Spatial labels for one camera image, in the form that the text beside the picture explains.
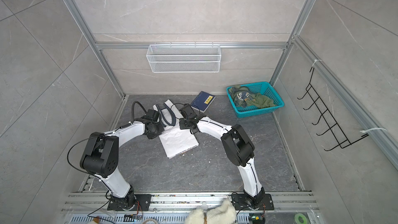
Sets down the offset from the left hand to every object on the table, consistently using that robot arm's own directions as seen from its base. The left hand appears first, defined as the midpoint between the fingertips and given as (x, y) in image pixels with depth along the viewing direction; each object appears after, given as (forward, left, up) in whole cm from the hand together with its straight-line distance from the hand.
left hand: (161, 128), depth 96 cm
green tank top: (+21, -55, +5) cm, 60 cm away
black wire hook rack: (-12, -81, +28) cm, 87 cm away
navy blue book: (+24, -27, -3) cm, 37 cm away
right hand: (+2, -14, +3) cm, 14 cm away
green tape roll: (-49, -70, -3) cm, 85 cm away
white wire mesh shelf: (+37, -15, +26) cm, 48 cm away
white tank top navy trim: (-9, -10, -1) cm, 13 cm away
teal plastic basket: (+30, -76, +3) cm, 82 cm away
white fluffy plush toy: (-47, -33, +7) cm, 58 cm away
